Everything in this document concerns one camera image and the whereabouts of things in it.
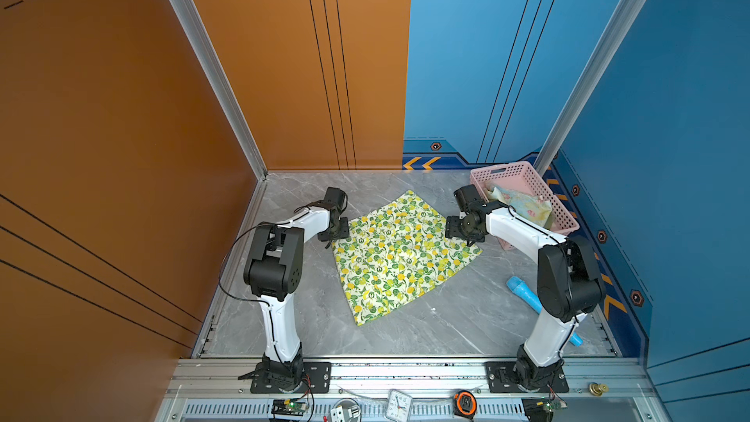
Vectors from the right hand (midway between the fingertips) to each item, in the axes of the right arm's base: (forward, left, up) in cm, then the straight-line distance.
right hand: (457, 232), depth 96 cm
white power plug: (-48, +32, +2) cm, 58 cm away
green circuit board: (-47, +47, -6) cm, 67 cm away
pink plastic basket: (+29, -32, -3) cm, 43 cm away
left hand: (+4, +40, -4) cm, 40 cm away
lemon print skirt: (-5, +20, -5) cm, 21 cm away
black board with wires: (-47, -14, -7) cm, 49 cm away
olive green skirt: (+6, -34, -4) cm, 35 cm away
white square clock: (-47, +20, -4) cm, 51 cm away
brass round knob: (-43, -28, -4) cm, 51 cm away
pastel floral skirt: (+14, -30, -3) cm, 33 cm away
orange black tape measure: (-47, +5, -2) cm, 47 cm away
